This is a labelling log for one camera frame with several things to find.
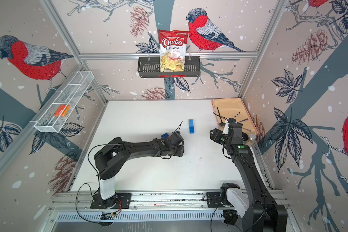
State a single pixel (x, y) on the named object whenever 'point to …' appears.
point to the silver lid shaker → (252, 138)
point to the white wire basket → (70, 94)
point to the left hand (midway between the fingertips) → (184, 149)
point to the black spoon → (221, 123)
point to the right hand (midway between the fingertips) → (214, 131)
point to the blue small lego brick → (165, 135)
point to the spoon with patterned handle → (236, 115)
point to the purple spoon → (243, 120)
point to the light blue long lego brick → (191, 126)
